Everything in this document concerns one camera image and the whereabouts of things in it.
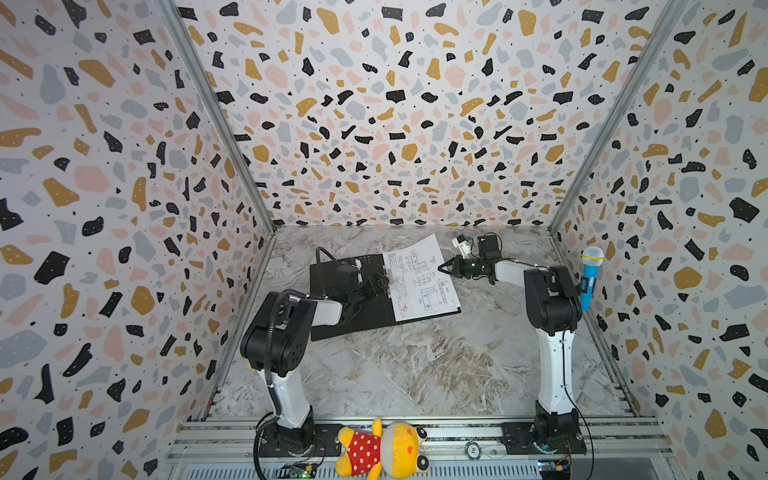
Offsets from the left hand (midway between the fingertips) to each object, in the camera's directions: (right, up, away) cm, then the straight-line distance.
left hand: (381, 279), depth 97 cm
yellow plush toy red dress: (+5, -36, -31) cm, 48 cm away
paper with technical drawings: (+13, -3, +6) cm, 15 cm away
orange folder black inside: (-5, -10, -9) cm, 14 cm away
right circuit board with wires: (+45, -43, -26) cm, 68 cm away
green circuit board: (-16, -43, -27) cm, 53 cm away
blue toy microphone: (+58, +7, -18) cm, 61 cm away
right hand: (+19, +5, +5) cm, 20 cm away
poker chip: (+24, -40, -24) cm, 53 cm away
